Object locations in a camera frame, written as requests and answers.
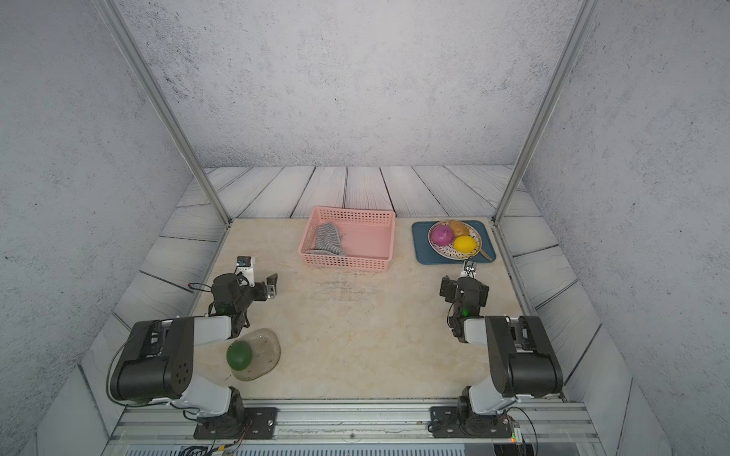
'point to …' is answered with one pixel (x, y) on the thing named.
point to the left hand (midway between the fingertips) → (265, 273)
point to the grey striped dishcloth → (328, 241)
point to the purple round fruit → (442, 235)
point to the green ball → (239, 355)
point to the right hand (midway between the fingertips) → (466, 277)
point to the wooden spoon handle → (486, 255)
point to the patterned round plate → (450, 251)
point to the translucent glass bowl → (265, 353)
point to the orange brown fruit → (459, 228)
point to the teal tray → (423, 255)
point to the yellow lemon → (465, 244)
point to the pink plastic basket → (366, 237)
